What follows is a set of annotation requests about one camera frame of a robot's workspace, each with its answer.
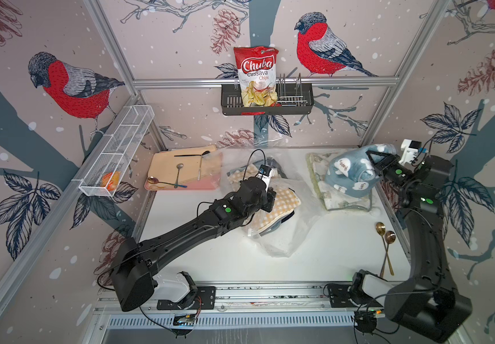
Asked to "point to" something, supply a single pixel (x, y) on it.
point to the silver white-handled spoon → (199, 170)
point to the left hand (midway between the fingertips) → (276, 186)
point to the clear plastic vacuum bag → (282, 230)
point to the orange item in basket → (113, 183)
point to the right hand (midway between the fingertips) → (364, 150)
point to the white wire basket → (116, 151)
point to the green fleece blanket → (333, 200)
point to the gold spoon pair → (381, 230)
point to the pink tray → (210, 182)
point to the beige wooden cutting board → (175, 166)
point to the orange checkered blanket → (286, 199)
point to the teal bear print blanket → (354, 172)
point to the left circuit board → (184, 319)
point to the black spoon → (204, 153)
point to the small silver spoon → (179, 165)
